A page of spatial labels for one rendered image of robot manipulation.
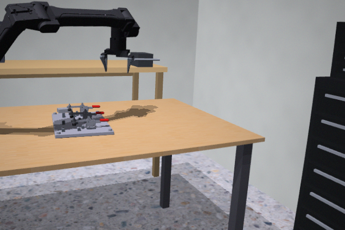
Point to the black toggle clamp with red handle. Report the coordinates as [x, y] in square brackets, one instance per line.
[90, 122]
[85, 114]

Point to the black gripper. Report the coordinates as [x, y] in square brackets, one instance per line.
[117, 48]

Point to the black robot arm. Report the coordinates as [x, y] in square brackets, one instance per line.
[46, 19]

